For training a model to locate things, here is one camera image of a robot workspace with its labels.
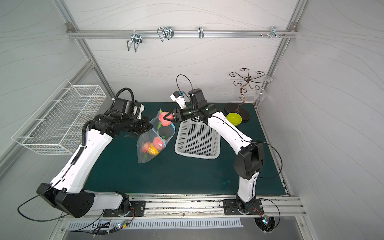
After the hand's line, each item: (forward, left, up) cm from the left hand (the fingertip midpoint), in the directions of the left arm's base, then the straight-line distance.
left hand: (153, 126), depth 72 cm
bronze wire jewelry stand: (+37, -50, +2) cm, 62 cm away
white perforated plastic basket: (+11, -20, -29) cm, 37 cm away
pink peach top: (0, +9, -20) cm, 22 cm away
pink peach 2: (+1, -6, +2) cm, 6 cm away
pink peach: (-5, -2, -8) cm, 9 cm away
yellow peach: (-6, +3, -15) cm, 16 cm away
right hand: (+5, -6, +2) cm, 8 cm away
